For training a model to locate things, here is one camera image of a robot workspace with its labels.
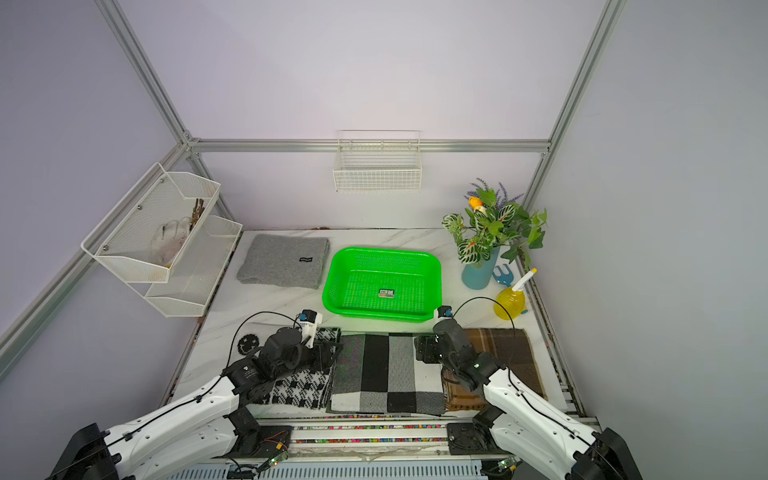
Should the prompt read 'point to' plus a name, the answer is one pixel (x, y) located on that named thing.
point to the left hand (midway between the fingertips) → (335, 348)
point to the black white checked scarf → (378, 373)
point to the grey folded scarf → (285, 260)
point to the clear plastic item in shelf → (170, 238)
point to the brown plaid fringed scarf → (513, 351)
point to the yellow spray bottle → (510, 303)
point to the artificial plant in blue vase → (493, 223)
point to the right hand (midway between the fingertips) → (428, 344)
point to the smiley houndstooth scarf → (307, 386)
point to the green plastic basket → (383, 284)
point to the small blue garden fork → (503, 279)
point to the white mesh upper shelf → (150, 228)
